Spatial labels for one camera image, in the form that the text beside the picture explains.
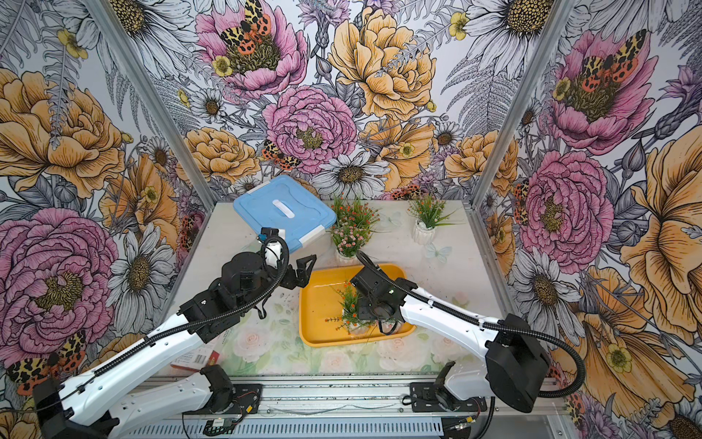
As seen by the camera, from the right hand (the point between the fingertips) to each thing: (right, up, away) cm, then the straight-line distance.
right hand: (368, 315), depth 81 cm
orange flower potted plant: (-4, 0, -6) cm, 8 cm away
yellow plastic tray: (-15, +2, +10) cm, 18 cm away
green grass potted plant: (+23, +32, +22) cm, 45 cm away
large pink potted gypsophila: (-7, +22, +10) cm, 25 cm away
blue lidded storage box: (-28, +34, +16) cm, 47 cm away
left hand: (-18, +17, -9) cm, 26 cm away
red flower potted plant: (-5, +31, +16) cm, 35 cm away
